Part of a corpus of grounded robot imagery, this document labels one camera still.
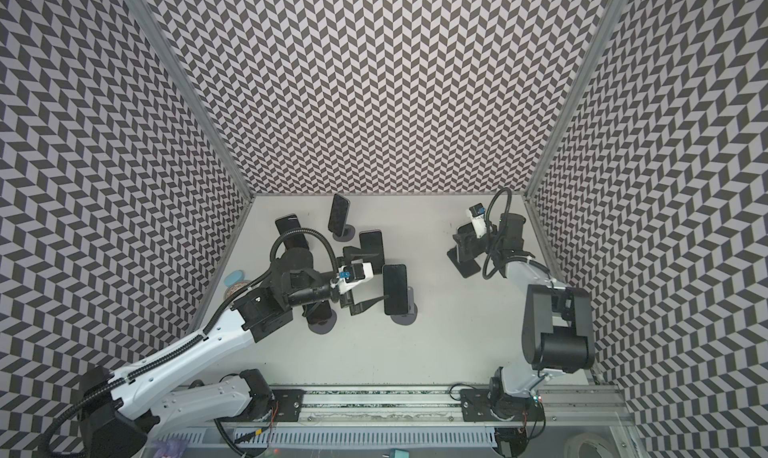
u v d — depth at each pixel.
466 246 0.82
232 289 0.88
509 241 0.71
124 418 0.39
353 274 0.52
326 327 0.82
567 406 0.74
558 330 0.45
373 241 0.90
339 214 0.97
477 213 0.79
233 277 0.90
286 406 0.70
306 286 0.55
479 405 0.71
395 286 0.82
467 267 0.98
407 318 0.84
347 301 0.57
